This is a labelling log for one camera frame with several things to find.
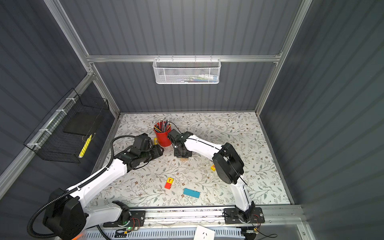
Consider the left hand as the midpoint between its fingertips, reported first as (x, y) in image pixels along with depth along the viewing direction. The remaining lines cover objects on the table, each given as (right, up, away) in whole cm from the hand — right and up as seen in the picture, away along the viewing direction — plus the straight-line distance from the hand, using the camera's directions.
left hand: (161, 150), depth 84 cm
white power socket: (+23, -35, -17) cm, 45 cm away
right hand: (+11, -5, +7) cm, 14 cm away
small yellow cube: (+30, -11, +5) cm, 33 cm away
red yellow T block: (+4, -19, +1) cm, 19 cm away
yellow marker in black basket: (-32, +5, -15) cm, 36 cm away
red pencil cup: (-1, +6, +10) cm, 12 cm away
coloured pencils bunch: (-2, +14, +12) cm, 18 cm away
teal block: (+18, -23, -3) cm, 29 cm away
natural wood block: (+13, -7, +9) cm, 17 cm away
